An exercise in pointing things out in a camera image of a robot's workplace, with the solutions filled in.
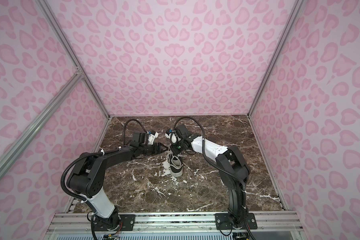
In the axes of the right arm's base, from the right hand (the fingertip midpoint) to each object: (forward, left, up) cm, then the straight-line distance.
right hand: (172, 147), depth 90 cm
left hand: (0, +4, 0) cm, 4 cm away
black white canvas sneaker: (-10, -3, -3) cm, 11 cm away
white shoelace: (-6, 0, +4) cm, 7 cm away
